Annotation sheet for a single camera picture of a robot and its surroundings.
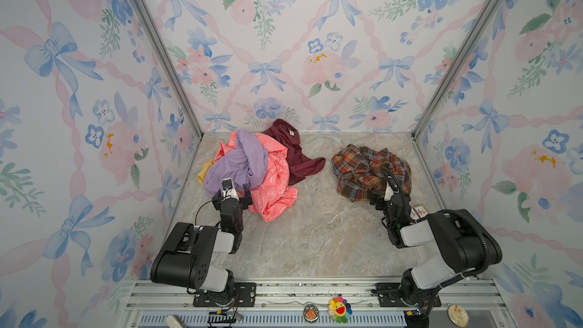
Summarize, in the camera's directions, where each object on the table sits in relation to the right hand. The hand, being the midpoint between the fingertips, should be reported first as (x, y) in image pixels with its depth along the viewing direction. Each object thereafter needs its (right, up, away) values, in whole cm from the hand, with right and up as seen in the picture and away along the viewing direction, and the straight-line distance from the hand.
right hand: (387, 188), depth 93 cm
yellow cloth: (-77, +5, +2) cm, 78 cm away
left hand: (-62, +1, -4) cm, 62 cm away
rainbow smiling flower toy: (-24, -35, -23) cm, 48 cm away
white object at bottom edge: (-74, -36, -27) cm, 86 cm away
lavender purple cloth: (-58, +10, -1) cm, 59 cm away
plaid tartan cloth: (-10, +7, +2) cm, 13 cm away
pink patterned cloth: (-45, -2, -4) cm, 45 cm away
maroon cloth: (-36, +9, +10) cm, 38 cm away
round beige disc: (+13, -36, -23) cm, 45 cm away
